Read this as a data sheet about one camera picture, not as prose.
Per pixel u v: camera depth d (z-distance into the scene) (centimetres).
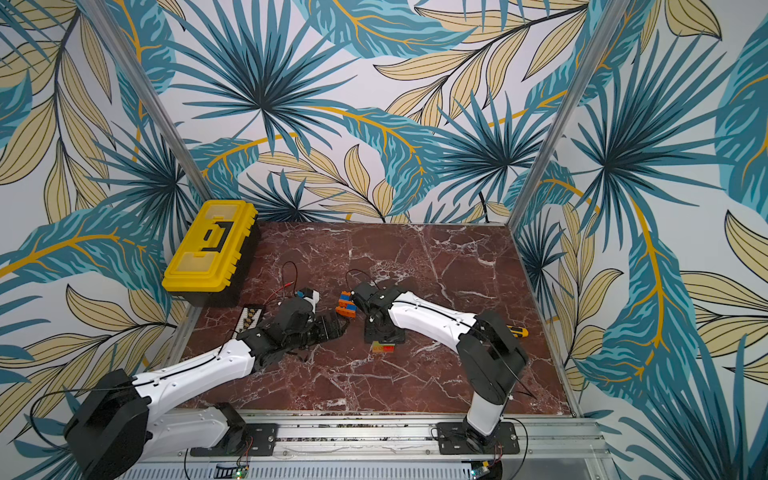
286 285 103
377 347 88
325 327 73
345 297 97
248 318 93
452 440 73
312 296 78
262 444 73
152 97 82
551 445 75
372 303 63
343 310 95
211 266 86
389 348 87
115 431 40
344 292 98
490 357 46
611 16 69
